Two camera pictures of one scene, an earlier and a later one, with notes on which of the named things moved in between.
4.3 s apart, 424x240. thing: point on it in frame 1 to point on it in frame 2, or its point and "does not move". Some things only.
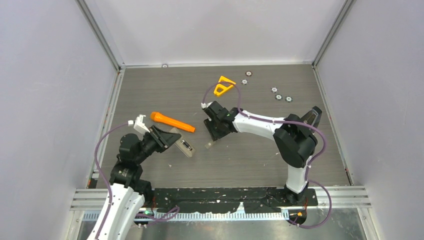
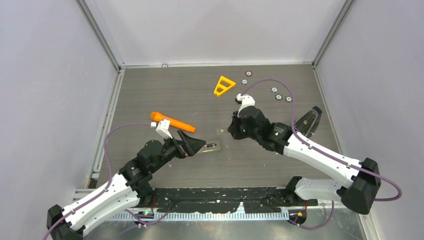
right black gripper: x=215 y=135 to x=233 y=128
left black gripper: x=163 y=139 to x=188 y=146
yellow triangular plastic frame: x=220 y=88 does not move
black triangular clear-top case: x=314 y=116 does not move
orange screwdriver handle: x=157 y=116 does not move
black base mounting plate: x=252 y=200 does not move
